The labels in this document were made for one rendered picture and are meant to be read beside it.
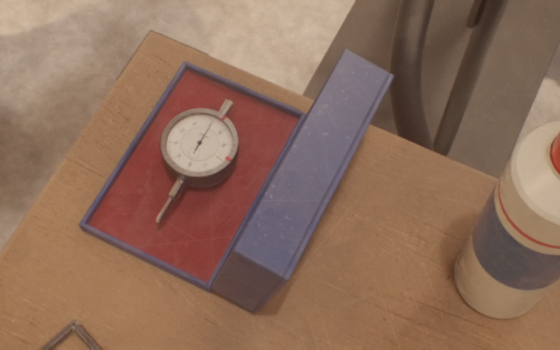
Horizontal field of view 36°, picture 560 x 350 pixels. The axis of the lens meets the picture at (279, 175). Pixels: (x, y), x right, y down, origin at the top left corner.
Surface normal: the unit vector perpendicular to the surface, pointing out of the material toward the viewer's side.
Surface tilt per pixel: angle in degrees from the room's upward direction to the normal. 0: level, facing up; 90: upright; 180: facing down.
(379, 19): 0
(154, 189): 0
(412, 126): 59
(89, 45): 0
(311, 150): 13
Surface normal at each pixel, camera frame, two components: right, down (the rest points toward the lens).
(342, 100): 0.20, -0.33
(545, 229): -0.47, 0.80
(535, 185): -0.62, -0.10
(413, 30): 0.06, 0.17
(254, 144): 0.00, -0.43
